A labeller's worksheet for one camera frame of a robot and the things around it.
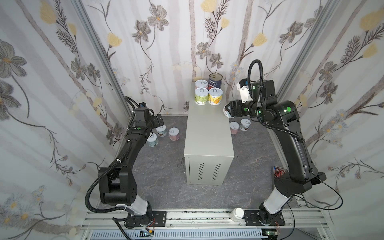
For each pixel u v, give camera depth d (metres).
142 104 0.75
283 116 0.42
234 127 1.07
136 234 0.70
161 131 1.04
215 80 0.77
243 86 0.56
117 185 0.44
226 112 0.68
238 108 0.58
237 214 0.67
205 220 0.75
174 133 1.03
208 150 0.61
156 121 0.78
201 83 0.82
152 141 0.99
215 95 0.76
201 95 0.76
